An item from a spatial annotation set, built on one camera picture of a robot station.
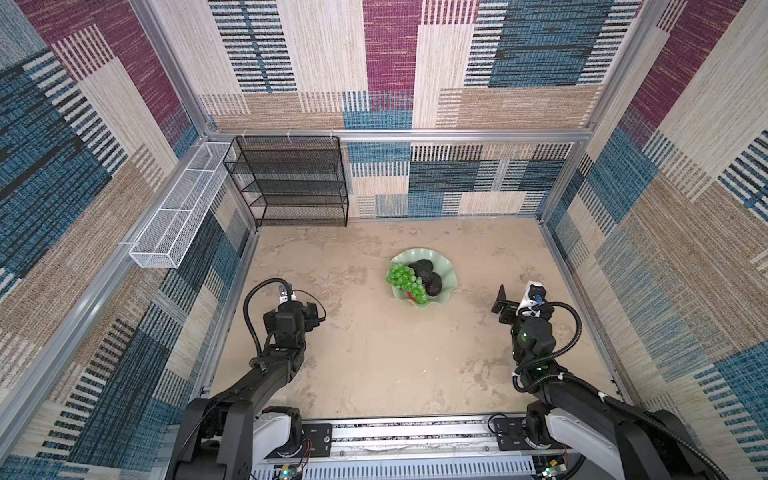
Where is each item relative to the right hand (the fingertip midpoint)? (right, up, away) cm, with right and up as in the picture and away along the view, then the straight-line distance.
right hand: (518, 292), depth 84 cm
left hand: (-64, -3, +5) cm, 64 cm away
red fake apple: (-29, -2, +10) cm, 31 cm away
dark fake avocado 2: (-22, +1, +13) cm, 25 cm away
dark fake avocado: (-25, +6, +12) cm, 29 cm away
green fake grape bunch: (-31, +4, +8) cm, 32 cm away
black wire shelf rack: (-71, +36, +25) cm, 84 cm away
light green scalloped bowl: (-18, +7, +18) cm, 26 cm away
